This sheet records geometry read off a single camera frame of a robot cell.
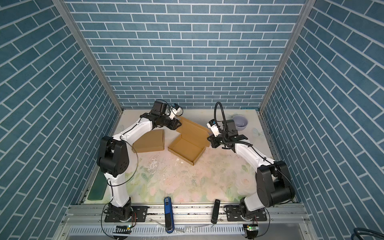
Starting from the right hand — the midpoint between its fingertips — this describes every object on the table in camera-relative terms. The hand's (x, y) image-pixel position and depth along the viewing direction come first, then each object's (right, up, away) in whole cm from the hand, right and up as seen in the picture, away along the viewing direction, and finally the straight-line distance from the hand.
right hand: (208, 136), depth 88 cm
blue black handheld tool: (-19, -41, -18) cm, 49 cm away
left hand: (-19, +9, +6) cm, 22 cm away
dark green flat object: (-61, -28, -6) cm, 67 cm away
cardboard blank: (-12, -7, +11) cm, 18 cm away
